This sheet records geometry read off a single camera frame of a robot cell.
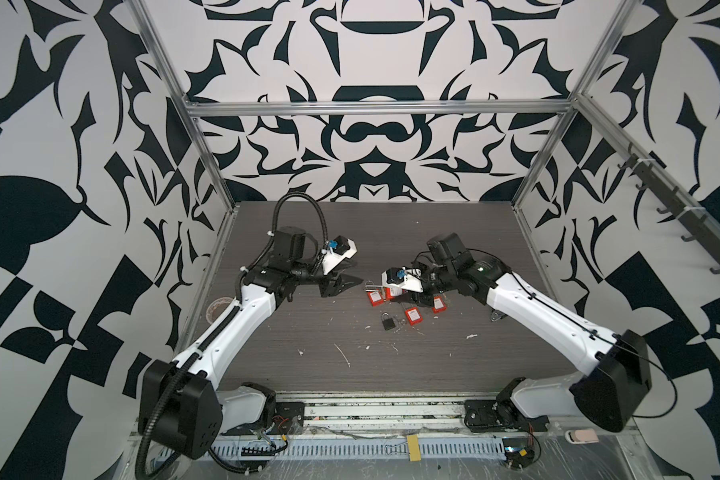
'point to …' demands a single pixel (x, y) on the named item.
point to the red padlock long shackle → (438, 304)
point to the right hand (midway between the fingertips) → (396, 283)
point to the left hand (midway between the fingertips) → (359, 265)
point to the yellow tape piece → (414, 450)
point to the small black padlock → (387, 322)
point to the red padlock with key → (376, 298)
